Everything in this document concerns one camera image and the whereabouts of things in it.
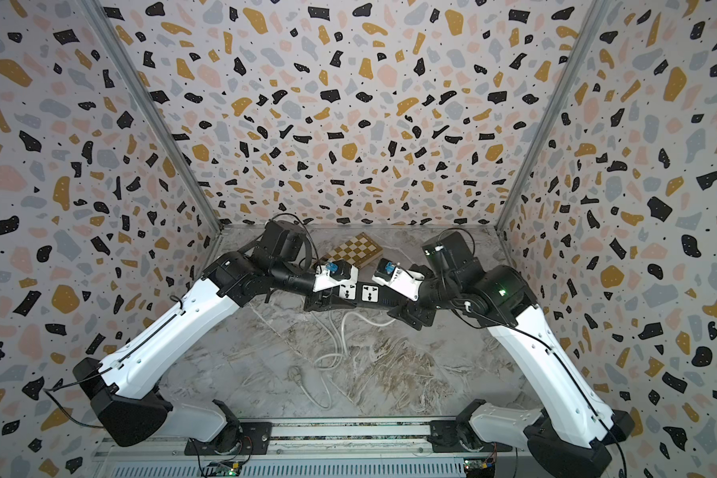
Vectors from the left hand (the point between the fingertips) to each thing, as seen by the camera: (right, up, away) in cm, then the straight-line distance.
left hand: (355, 288), depth 64 cm
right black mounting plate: (+22, -38, +9) cm, 45 cm away
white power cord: (-18, -25, +17) cm, 35 cm away
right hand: (+9, -1, -1) cm, 9 cm away
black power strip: (+4, -1, -1) cm, 4 cm away
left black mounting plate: (-26, -39, +9) cm, 47 cm away
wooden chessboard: (-2, +9, +47) cm, 48 cm away
